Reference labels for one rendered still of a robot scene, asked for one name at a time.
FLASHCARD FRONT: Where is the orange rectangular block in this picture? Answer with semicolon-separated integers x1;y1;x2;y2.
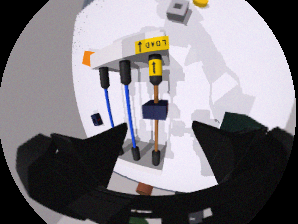
82;51;94;67

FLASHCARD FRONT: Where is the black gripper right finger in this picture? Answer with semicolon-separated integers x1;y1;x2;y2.
192;120;269;185

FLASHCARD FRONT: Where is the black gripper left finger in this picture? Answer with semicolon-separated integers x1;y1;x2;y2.
49;121;128;188

